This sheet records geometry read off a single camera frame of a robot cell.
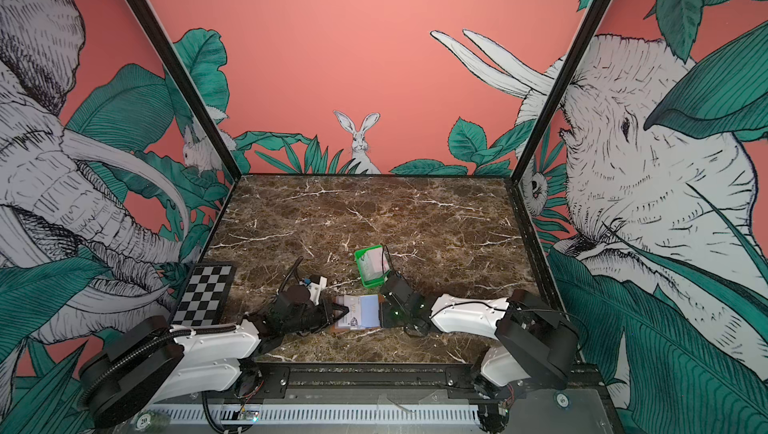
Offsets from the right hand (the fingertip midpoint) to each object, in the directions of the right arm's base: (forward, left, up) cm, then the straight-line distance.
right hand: (376, 316), depth 83 cm
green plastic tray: (+10, +1, +1) cm, 10 cm away
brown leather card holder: (+1, +4, -1) cm, 4 cm away
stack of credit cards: (+16, +2, +1) cm, 17 cm away
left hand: (+1, +7, +3) cm, 7 cm away
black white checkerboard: (+5, +50, +2) cm, 51 cm away
